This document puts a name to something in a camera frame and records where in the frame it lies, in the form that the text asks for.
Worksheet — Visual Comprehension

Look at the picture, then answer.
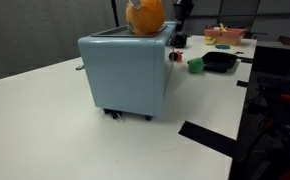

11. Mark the light blue breakfast machine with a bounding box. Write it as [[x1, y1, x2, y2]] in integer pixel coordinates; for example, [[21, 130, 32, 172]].
[[77, 21, 178, 122]]

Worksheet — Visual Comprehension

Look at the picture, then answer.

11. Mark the small black tape patch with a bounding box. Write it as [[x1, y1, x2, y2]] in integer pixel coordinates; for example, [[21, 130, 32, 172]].
[[236, 79, 249, 89]]

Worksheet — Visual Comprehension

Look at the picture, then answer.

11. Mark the yellow green toy cup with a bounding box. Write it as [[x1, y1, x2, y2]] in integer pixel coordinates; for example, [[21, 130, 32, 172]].
[[204, 36, 217, 46]]

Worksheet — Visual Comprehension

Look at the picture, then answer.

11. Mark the red black small toy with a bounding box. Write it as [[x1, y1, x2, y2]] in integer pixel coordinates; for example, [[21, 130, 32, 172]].
[[168, 49, 185, 63]]

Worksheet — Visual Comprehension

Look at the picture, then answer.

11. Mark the orange plush toy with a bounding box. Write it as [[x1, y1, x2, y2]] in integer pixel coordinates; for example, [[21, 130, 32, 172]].
[[124, 0, 166, 36]]

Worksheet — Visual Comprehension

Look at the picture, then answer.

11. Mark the black tripod pole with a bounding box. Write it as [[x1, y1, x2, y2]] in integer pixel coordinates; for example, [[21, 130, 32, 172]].
[[110, 0, 121, 28]]

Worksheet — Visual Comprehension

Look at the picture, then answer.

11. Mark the yellow toy banana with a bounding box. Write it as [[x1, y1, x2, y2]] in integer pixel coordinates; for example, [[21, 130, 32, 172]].
[[218, 22, 229, 33]]

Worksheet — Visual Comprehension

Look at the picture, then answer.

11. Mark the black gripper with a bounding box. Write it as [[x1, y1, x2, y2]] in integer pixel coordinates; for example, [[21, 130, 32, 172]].
[[172, 0, 195, 23]]

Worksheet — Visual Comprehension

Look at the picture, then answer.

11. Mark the black grill pan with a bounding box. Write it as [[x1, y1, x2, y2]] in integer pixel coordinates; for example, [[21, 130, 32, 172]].
[[201, 51, 254, 74]]

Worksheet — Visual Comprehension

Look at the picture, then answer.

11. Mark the red checkered basket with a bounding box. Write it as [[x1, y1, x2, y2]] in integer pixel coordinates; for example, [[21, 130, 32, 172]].
[[204, 27, 249, 47]]

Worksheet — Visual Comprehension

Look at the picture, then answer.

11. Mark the brown box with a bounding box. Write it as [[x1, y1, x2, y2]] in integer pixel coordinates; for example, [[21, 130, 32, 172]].
[[278, 34, 290, 46]]

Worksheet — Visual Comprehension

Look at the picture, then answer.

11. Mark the blue round lid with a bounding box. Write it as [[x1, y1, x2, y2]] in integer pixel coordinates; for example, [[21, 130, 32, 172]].
[[214, 44, 232, 50]]

